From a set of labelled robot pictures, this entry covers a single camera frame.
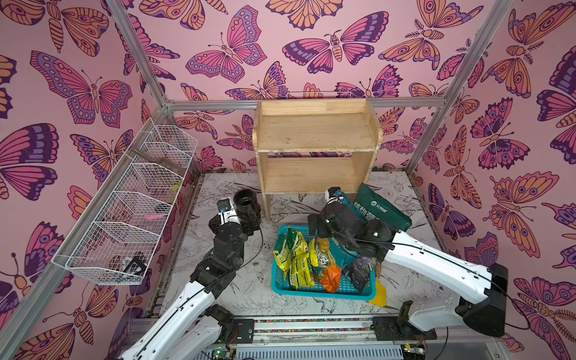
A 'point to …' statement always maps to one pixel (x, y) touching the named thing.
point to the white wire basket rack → (118, 242)
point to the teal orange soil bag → (330, 255)
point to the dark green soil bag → (370, 203)
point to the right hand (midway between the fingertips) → (316, 221)
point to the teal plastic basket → (280, 285)
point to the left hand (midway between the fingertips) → (241, 207)
